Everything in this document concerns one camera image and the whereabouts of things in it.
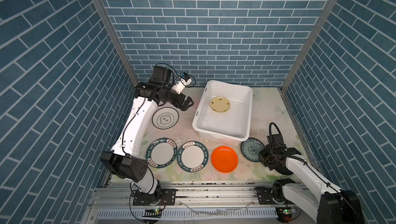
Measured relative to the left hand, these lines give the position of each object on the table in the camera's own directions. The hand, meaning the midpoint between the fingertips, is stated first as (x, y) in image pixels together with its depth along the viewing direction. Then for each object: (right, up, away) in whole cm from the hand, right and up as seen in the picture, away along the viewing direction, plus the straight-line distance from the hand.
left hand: (186, 97), depth 74 cm
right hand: (+39, -32, +12) cm, 52 cm away
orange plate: (+20, -34, +11) cm, 41 cm away
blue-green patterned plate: (+36, -30, +16) cm, 49 cm away
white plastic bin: (+22, -11, +32) cm, 40 cm away
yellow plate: (+20, -4, +38) cm, 44 cm away
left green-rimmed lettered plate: (-16, -31, +13) cm, 38 cm away
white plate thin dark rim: (-18, -13, +28) cm, 36 cm away
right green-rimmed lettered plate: (+2, -33, +13) cm, 36 cm away
